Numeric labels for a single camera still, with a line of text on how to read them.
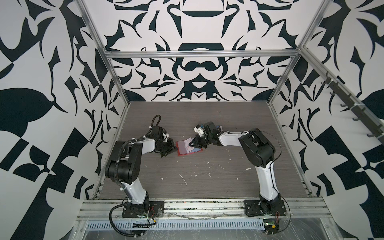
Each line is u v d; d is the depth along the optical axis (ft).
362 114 1.80
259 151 1.82
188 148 3.08
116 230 2.21
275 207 2.11
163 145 2.72
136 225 2.39
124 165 1.58
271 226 2.34
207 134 2.80
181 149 3.09
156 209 2.43
